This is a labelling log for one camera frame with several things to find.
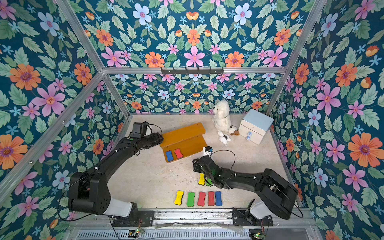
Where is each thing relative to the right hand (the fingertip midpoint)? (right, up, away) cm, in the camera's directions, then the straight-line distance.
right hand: (193, 162), depth 84 cm
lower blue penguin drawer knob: (+37, +12, +18) cm, 43 cm away
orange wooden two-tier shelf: (-7, +11, +6) cm, 14 cm away
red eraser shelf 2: (+5, -19, -3) cm, 20 cm away
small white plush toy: (+20, +12, +17) cm, 29 cm away
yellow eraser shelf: (+5, -10, +1) cm, 11 cm away
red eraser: (+10, -19, -6) cm, 22 cm away
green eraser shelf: (+9, -7, -11) cm, 16 cm away
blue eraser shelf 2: (+14, -18, -6) cm, 24 cm away
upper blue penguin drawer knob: (+36, +15, +14) cm, 42 cm away
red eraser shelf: (-10, +3, +11) cm, 15 cm away
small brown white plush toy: (+28, +17, +23) cm, 40 cm away
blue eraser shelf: (-16, +1, +11) cm, 19 cm away
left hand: (-20, +14, +4) cm, 24 cm away
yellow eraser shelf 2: (-8, -19, -4) cm, 21 cm away
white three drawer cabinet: (+38, +21, +10) cm, 44 cm away
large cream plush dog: (+17, +27, +12) cm, 34 cm away
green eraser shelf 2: (-1, -21, -4) cm, 21 cm away
